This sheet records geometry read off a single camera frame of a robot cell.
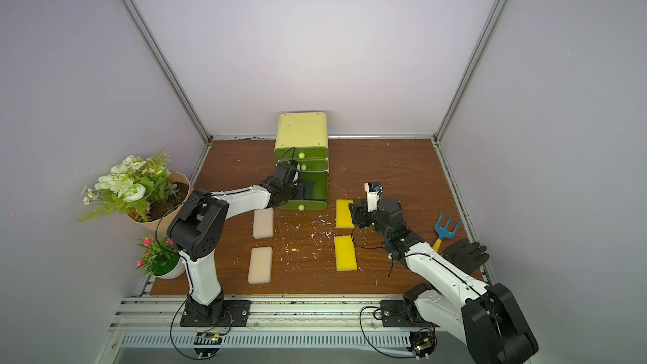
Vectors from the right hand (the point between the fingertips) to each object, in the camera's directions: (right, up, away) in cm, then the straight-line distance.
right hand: (359, 197), depth 83 cm
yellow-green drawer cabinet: (-20, +20, +10) cm, 30 cm away
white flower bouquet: (-63, +6, -15) cm, 65 cm away
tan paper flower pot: (-62, +3, +3) cm, 62 cm away
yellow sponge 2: (-4, -20, +2) cm, 20 cm away
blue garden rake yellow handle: (+32, -14, +7) cm, 35 cm away
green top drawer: (-20, +15, +7) cm, 27 cm away
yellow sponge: (-4, -9, +11) cm, 15 cm away
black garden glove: (+37, -20, +1) cm, 42 cm away
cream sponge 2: (-33, -23, -1) cm, 40 cm away
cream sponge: (-34, -11, +7) cm, 37 cm away
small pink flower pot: (-61, -18, -8) cm, 64 cm away
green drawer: (-17, +10, +21) cm, 29 cm away
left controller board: (-46, -41, -11) cm, 63 cm away
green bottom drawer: (-16, 0, +18) cm, 24 cm away
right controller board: (+17, -39, -13) cm, 45 cm away
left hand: (-19, +1, +16) cm, 24 cm away
